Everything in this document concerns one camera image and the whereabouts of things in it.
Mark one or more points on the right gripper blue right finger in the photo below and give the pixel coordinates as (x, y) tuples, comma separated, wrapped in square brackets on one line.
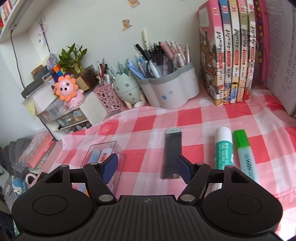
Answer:
[(185, 168)]

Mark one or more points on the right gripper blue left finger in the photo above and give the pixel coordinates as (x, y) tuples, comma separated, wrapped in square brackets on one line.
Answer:
[(108, 168)]

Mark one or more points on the pink orange highlighter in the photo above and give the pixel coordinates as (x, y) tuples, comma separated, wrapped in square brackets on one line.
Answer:
[(105, 153)]

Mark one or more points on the light blue marker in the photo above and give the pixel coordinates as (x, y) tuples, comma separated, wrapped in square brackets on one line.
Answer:
[(94, 156)]

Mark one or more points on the clear acrylic pen box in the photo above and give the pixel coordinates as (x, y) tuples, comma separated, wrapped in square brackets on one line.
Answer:
[(116, 148)]

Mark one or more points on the green white glue stick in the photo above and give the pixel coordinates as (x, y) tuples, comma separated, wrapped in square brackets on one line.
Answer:
[(223, 148)]

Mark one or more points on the green highlighter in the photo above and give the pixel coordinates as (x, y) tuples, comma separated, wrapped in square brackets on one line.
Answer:
[(245, 155)]

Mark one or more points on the red white checkered cloth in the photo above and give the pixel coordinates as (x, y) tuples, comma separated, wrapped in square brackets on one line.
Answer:
[(256, 135)]

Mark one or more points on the white mini drawer unit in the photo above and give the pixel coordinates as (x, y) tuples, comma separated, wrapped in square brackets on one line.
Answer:
[(59, 120)]

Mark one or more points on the pink perforated pen holder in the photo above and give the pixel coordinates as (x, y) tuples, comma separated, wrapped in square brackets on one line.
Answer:
[(109, 99)]

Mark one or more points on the pink box at desk edge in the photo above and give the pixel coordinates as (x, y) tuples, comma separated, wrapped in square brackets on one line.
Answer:
[(36, 152)]

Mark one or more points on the grey white flower pen holder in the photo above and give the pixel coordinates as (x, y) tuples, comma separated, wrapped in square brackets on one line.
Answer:
[(173, 90)]

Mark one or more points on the green egg pen holder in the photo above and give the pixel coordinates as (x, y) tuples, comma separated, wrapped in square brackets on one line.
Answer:
[(129, 90)]

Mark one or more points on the pink lion toy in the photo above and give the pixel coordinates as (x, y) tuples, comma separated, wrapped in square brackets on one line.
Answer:
[(69, 92)]

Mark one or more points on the blue plush toy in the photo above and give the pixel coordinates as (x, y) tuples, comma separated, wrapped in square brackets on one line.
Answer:
[(19, 185)]

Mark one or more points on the black magnifying glass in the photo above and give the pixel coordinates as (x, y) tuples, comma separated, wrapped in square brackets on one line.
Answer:
[(160, 65)]

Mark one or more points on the colourful rubik cube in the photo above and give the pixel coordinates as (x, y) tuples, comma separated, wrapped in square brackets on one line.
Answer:
[(60, 71)]

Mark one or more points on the black box on drawers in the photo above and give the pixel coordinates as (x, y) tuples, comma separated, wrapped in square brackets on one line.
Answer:
[(40, 75)]

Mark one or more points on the bamboo plant in pot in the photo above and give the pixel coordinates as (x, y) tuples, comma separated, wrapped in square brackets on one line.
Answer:
[(70, 60)]

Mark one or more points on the pink spine book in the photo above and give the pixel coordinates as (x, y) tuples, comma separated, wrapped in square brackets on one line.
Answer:
[(212, 69)]

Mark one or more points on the cream spine book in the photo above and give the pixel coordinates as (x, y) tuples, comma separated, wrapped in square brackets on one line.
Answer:
[(236, 39)]

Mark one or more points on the blue spine book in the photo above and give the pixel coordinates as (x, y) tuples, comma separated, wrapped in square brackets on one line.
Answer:
[(228, 49)]

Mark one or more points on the red striped spine book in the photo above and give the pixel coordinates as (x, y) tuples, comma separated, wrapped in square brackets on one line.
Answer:
[(243, 18)]

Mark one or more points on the pink abacus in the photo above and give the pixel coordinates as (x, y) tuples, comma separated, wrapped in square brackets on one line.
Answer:
[(262, 41)]

